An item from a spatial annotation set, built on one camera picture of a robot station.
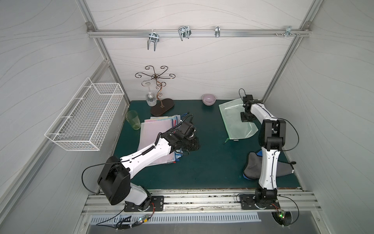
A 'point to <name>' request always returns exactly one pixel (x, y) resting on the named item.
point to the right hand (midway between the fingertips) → (249, 118)
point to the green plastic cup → (133, 119)
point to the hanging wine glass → (151, 97)
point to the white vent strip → (122, 218)
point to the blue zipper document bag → (176, 119)
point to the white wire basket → (83, 123)
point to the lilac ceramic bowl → (209, 99)
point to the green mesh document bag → (235, 128)
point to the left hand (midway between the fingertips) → (201, 146)
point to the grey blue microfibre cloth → (252, 169)
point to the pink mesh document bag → (150, 130)
